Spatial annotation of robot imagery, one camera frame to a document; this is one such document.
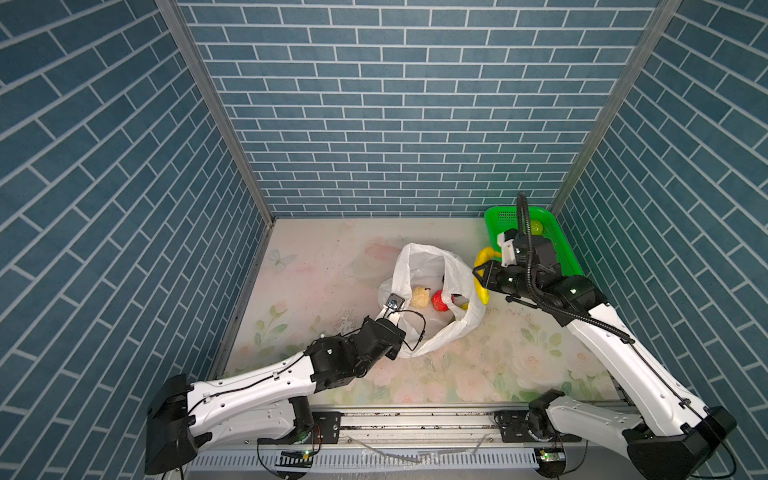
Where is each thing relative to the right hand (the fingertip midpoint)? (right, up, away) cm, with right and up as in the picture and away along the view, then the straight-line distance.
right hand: (473, 267), depth 73 cm
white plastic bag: (-5, -11, +17) cm, 21 cm away
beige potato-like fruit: (-12, -11, +18) cm, 24 cm away
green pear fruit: (+33, +12, +38) cm, 52 cm away
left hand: (-18, -14, +2) cm, 23 cm away
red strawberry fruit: (-6, -13, +18) cm, 23 cm away
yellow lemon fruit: (+3, +3, 0) cm, 4 cm away
